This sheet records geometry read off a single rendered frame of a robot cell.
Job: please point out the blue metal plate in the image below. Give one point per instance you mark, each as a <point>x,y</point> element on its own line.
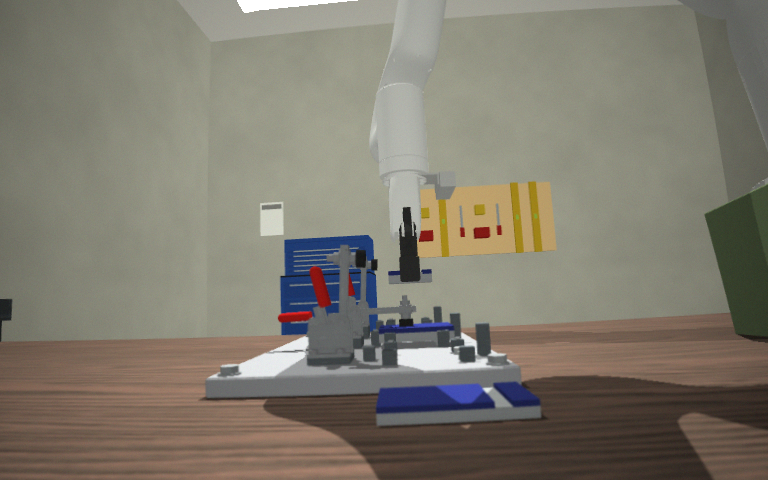
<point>417,332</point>

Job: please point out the blue rectangular block with white band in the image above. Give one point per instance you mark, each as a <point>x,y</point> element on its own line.
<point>455,403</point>

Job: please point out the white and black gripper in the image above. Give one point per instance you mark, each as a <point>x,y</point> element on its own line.
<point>404,192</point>

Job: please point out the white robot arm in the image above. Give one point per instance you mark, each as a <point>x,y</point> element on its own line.
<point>398,133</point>

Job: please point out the blue rectangular block with white slot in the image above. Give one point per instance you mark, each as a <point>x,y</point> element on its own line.
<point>425,276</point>

